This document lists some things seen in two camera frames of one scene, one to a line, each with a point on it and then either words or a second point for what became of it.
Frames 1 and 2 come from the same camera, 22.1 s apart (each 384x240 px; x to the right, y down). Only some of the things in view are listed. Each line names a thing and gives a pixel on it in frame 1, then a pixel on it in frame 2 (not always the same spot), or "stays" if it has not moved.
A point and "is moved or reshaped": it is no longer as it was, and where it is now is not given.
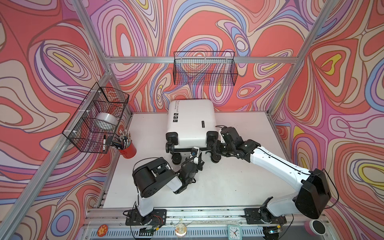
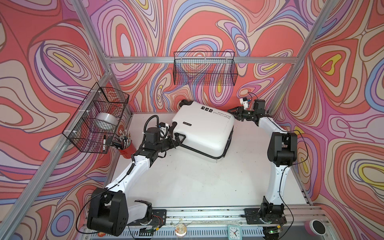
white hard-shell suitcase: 191,123 is moved or reshaped
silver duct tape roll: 106,121 stays
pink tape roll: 315,227 stays
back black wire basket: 205,68 stays
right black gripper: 214,148 → 239,111
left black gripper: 199,165 → 171,144
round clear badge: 181,229 stays
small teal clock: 234,232 stays
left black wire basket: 94,123 stays
